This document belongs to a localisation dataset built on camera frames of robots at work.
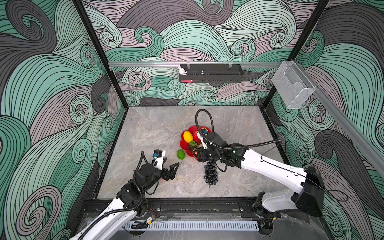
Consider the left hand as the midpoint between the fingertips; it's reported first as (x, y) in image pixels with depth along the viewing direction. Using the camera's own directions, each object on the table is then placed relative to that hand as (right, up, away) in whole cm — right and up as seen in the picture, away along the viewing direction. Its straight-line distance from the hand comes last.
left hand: (173, 160), depth 76 cm
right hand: (+12, +4, -1) cm, 13 cm away
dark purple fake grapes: (+21, -10, +6) cm, 24 cm away
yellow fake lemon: (+7, +11, +15) cm, 20 cm away
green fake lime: (+3, -1, +16) cm, 16 cm away
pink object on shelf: (+7, +45, +14) cm, 48 cm away
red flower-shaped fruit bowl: (+6, +4, +19) cm, 20 cm away
